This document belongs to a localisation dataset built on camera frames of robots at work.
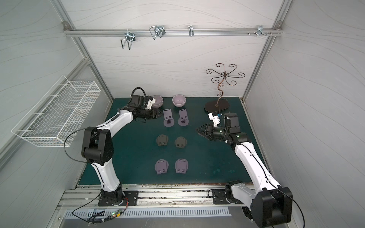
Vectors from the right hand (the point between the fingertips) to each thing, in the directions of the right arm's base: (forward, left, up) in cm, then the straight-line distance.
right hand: (197, 130), depth 74 cm
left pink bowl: (+36, +30, -17) cm, 50 cm away
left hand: (+17, +23, -9) cm, 30 cm away
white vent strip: (-37, +52, -24) cm, 68 cm away
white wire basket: (-2, +70, +10) cm, 71 cm away
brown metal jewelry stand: (+38, -20, -20) cm, 47 cm away
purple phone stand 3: (-12, +21, -22) cm, 33 cm away
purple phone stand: (+22, +21, -23) cm, 38 cm away
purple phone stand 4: (-11, +9, -23) cm, 27 cm away
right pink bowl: (+41, +14, -19) cm, 47 cm away
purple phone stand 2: (+21, +10, -21) cm, 31 cm away
